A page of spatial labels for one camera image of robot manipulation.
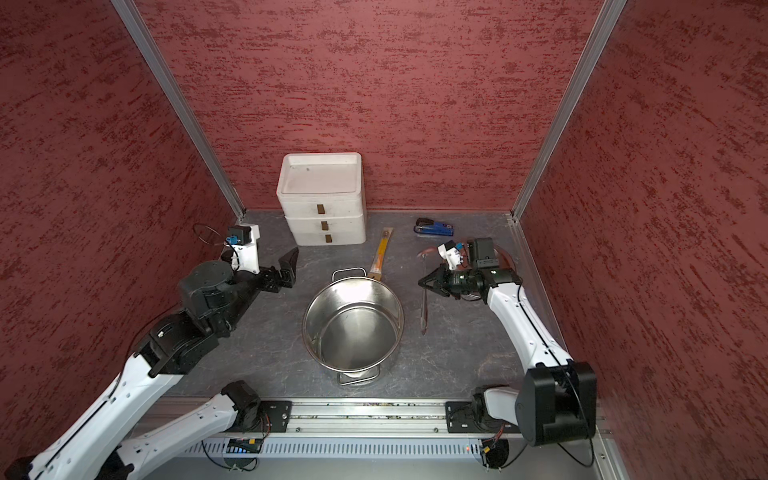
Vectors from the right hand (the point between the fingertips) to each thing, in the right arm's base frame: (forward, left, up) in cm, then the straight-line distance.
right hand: (419, 287), depth 78 cm
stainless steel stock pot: (-3, +20, -17) cm, 26 cm away
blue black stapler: (+37, -7, -17) cm, 42 cm away
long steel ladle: (-10, 0, +1) cm, 10 cm away
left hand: (0, +32, +17) cm, 37 cm away
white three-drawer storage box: (+30, +29, +6) cm, 43 cm away
